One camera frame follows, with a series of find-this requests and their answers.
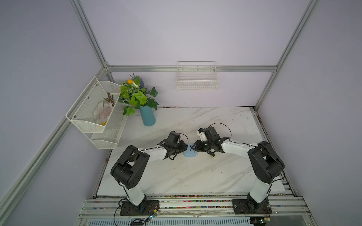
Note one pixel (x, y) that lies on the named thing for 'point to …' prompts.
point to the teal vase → (147, 116)
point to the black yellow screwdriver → (212, 155)
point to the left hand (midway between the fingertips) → (187, 147)
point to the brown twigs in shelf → (110, 99)
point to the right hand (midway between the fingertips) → (193, 149)
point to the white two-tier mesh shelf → (97, 115)
